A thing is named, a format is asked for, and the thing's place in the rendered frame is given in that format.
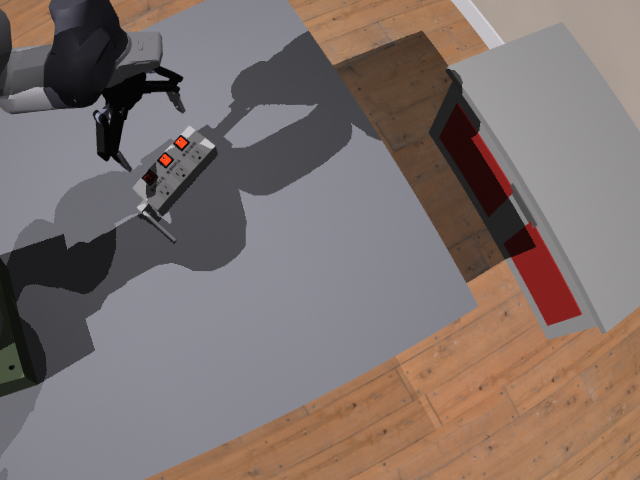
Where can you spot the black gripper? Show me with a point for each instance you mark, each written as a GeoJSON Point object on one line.
{"type": "Point", "coordinates": [108, 141]}

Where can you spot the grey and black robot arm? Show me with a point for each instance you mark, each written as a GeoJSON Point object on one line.
{"type": "Point", "coordinates": [78, 66]}

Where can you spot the grey power strip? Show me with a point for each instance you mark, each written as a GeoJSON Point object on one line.
{"type": "Point", "coordinates": [173, 172]}

